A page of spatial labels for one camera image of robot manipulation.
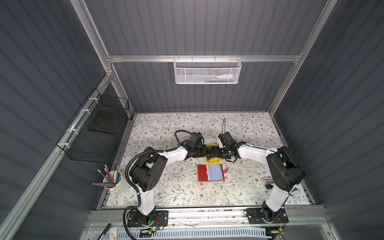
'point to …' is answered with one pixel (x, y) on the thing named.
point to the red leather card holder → (208, 172)
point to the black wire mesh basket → (92, 134)
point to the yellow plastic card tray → (213, 160)
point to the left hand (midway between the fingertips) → (209, 152)
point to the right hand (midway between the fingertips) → (215, 154)
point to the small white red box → (113, 233)
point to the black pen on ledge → (104, 231)
